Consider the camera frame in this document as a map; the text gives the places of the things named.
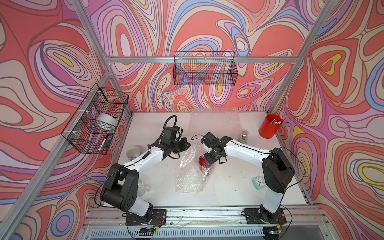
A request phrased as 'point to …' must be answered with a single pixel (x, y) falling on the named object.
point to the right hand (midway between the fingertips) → (212, 161)
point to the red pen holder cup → (270, 126)
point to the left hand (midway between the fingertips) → (192, 145)
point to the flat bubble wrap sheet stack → (221, 121)
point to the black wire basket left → (92, 126)
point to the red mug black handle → (203, 162)
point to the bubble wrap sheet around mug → (190, 179)
